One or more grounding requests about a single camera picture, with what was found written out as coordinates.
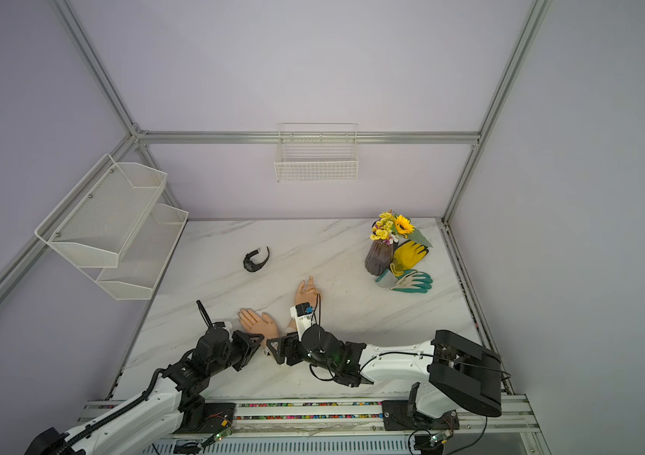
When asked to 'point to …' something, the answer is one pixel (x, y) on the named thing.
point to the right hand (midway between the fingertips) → (279, 342)
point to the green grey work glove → (412, 281)
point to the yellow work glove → (408, 256)
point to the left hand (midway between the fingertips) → (264, 340)
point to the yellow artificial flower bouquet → (391, 227)
